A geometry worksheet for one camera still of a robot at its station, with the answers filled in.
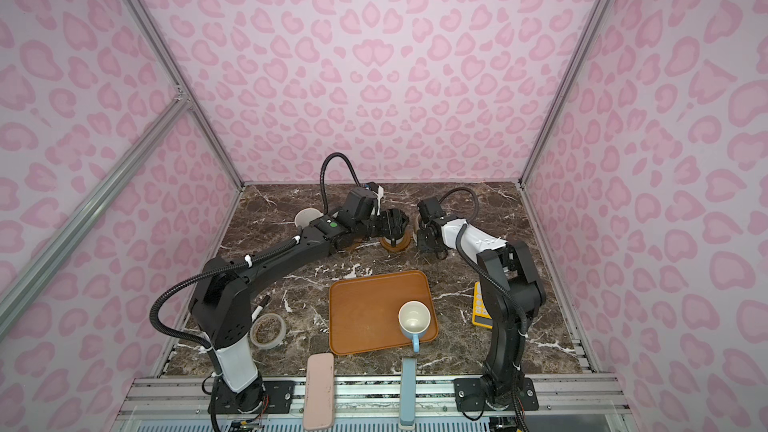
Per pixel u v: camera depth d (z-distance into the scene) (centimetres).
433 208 78
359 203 65
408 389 73
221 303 46
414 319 84
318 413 69
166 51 83
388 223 75
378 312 88
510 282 50
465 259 51
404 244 101
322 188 66
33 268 54
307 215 100
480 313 86
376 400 74
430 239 70
